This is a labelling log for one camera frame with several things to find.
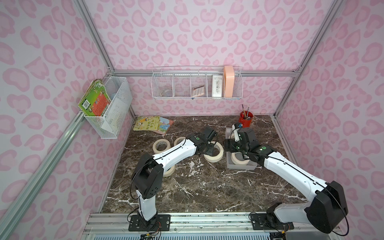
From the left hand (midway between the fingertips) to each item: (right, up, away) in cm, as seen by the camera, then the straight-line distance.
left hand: (209, 146), depth 88 cm
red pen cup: (+27, +15, +18) cm, 36 cm away
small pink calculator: (-7, +34, +7) cm, 36 cm away
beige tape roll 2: (+3, -6, -6) cm, 9 cm away
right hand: (+10, +4, -5) cm, 12 cm away
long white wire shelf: (-7, +42, +13) cm, 44 cm away
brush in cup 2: (+29, +22, +19) cm, 41 cm away
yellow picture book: (-46, +15, +28) cm, 56 cm away
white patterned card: (+5, +37, +5) cm, 38 cm away
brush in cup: (+26, +23, +18) cm, 39 cm away
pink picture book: (-32, +14, +26) cm, 43 cm away
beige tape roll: (-23, -15, 0) cm, 28 cm away
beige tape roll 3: (+17, -9, +3) cm, 19 cm away
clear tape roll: (-27, +34, +9) cm, 44 cm away
